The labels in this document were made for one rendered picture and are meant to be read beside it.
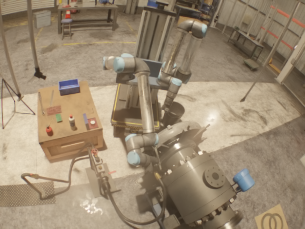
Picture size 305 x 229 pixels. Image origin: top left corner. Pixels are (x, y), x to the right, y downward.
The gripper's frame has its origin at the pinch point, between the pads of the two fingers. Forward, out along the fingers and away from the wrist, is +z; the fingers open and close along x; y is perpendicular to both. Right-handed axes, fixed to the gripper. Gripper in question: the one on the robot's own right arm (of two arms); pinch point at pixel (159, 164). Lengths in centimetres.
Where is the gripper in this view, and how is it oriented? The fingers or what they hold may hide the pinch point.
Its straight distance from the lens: 142.7
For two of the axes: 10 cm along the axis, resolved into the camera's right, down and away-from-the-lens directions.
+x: -8.2, 4.3, 3.7
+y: -2.4, -8.5, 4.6
